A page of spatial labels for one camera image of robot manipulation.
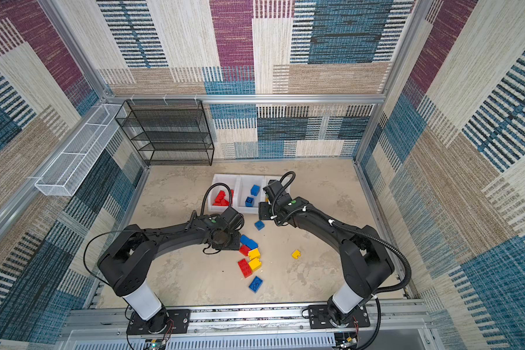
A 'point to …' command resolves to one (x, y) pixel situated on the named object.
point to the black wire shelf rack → (168, 132)
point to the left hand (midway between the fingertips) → (236, 242)
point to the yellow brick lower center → (255, 264)
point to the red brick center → (244, 249)
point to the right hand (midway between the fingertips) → (266, 213)
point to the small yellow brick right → (297, 254)
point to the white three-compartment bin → (242, 192)
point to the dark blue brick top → (249, 202)
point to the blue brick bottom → (256, 284)
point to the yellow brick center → (254, 254)
